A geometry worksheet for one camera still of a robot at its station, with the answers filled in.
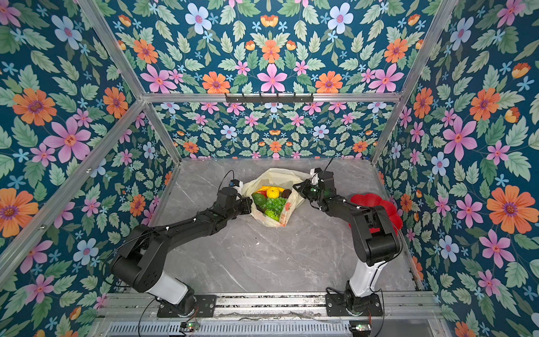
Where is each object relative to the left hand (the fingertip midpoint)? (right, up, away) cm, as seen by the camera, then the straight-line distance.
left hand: (255, 198), depth 91 cm
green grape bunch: (+8, -4, +7) cm, 12 cm away
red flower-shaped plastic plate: (+54, -2, +8) cm, 55 cm away
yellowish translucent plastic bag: (+8, +9, +5) cm, 14 cm away
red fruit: (+3, +2, +9) cm, 10 cm away
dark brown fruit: (+14, +2, +10) cm, 17 cm away
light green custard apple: (+8, -7, 0) cm, 10 cm away
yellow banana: (+3, +4, +11) cm, 12 cm away
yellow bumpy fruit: (+8, +2, +8) cm, 11 cm away
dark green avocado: (+1, -1, +4) cm, 5 cm away
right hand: (+19, +7, +2) cm, 21 cm away
